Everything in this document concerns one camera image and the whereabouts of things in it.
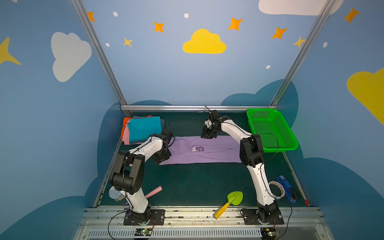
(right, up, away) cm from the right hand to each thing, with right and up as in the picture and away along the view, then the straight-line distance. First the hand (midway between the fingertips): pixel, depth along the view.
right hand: (202, 135), depth 103 cm
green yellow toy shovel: (+16, -32, -24) cm, 43 cm away
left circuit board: (-30, -45, -32) cm, 63 cm away
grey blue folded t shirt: (-30, +10, +9) cm, 33 cm away
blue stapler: (+47, -30, -24) cm, 60 cm away
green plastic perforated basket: (+55, 0, +6) cm, 55 cm away
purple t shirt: (-4, -10, -2) cm, 11 cm away
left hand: (-23, -15, -11) cm, 29 cm away
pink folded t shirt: (-53, 0, 0) cm, 53 cm away
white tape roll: (+44, -28, -19) cm, 55 cm away
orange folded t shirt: (-57, +10, +7) cm, 59 cm away
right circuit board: (+31, -46, -31) cm, 63 cm away
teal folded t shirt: (-42, +5, -1) cm, 43 cm away
